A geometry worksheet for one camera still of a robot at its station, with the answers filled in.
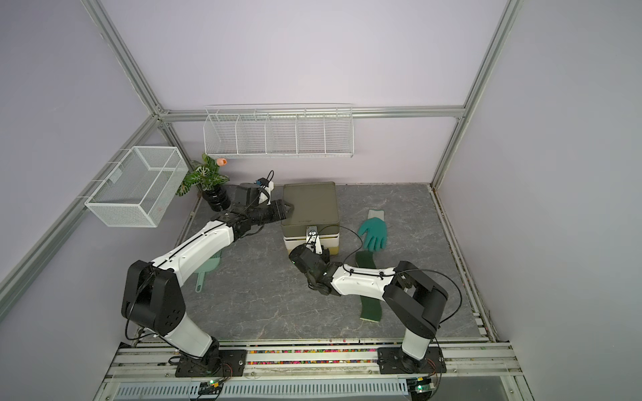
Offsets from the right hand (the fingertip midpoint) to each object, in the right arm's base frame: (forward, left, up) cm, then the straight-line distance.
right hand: (309, 246), depth 87 cm
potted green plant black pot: (+23, +38, +11) cm, 46 cm away
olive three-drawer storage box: (+11, -2, +10) cm, 15 cm away
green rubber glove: (+13, -26, -10) cm, 31 cm away
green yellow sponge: (-19, -21, -9) cm, 30 cm away
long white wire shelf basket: (+44, +13, +18) cm, 49 cm away
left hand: (+9, +6, +9) cm, 14 cm away
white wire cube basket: (+14, +57, +15) cm, 60 cm away
